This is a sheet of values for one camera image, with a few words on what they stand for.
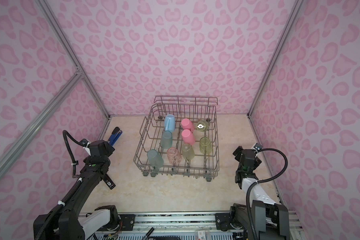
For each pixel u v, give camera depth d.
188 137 0.91
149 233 0.70
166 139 0.95
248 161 0.65
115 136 1.07
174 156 0.84
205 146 0.89
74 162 0.61
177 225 0.73
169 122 0.98
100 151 0.62
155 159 0.82
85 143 0.68
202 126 0.97
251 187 0.52
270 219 0.44
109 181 0.83
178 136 1.04
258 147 0.73
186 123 0.98
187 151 0.86
